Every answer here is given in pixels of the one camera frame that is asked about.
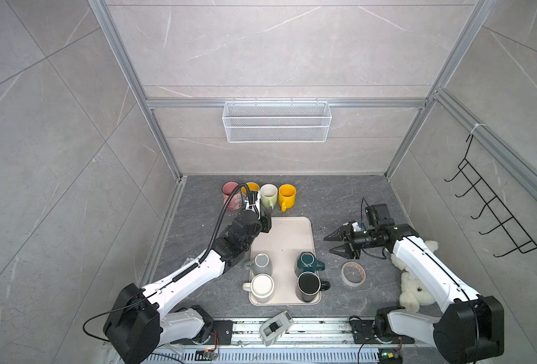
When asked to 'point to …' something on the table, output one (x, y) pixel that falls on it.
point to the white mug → (262, 287)
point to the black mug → (309, 285)
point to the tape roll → (353, 274)
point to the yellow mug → (287, 196)
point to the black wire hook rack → (518, 236)
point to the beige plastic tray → (288, 238)
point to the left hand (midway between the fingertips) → (264, 202)
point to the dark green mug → (306, 262)
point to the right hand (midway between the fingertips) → (326, 241)
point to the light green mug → (268, 195)
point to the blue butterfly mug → (252, 186)
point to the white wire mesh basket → (277, 122)
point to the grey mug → (262, 264)
